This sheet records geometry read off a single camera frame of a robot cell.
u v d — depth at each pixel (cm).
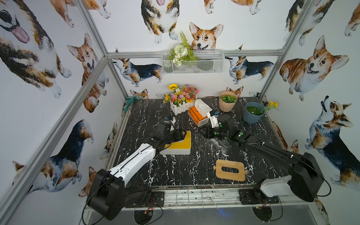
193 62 84
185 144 84
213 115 72
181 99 101
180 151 90
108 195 40
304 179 41
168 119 76
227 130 61
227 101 103
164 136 63
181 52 80
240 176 82
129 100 120
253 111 103
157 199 74
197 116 101
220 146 88
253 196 67
